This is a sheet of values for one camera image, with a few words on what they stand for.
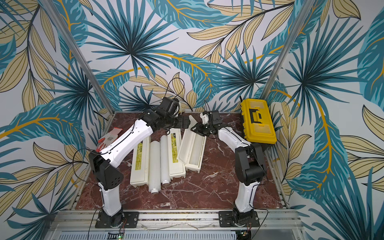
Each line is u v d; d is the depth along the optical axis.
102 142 1.01
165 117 0.60
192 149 0.90
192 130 0.90
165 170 0.84
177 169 0.82
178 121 0.72
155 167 0.85
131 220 0.73
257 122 0.93
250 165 0.50
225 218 0.73
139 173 0.82
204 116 0.88
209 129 0.74
